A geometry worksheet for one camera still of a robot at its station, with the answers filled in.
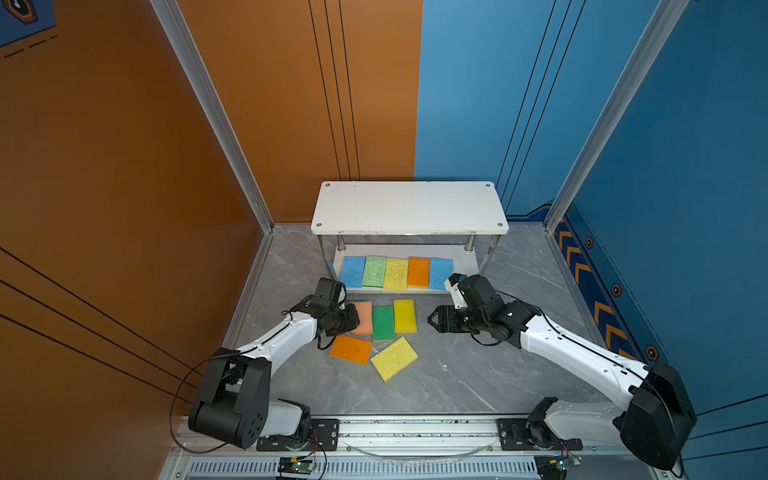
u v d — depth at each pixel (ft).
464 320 2.20
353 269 3.18
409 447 2.38
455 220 2.43
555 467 2.30
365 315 2.98
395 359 2.78
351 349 2.81
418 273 3.15
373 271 3.16
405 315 3.09
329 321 2.20
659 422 1.27
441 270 3.18
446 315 2.28
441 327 2.32
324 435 2.42
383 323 2.99
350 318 2.59
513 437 2.38
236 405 1.39
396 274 3.16
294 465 2.33
